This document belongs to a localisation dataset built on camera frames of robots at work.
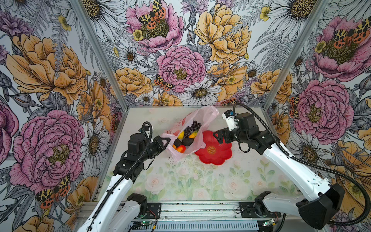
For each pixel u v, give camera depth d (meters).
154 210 0.74
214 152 0.96
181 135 1.00
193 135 0.99
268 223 0.72
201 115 0.81
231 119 0.66
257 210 0.68
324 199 0.38
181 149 0.90
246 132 0.55
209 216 0.73
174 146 0.94
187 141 0.96
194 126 1.02
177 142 0.96
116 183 0.46
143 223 0.71
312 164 0.80
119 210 0.46
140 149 0.55
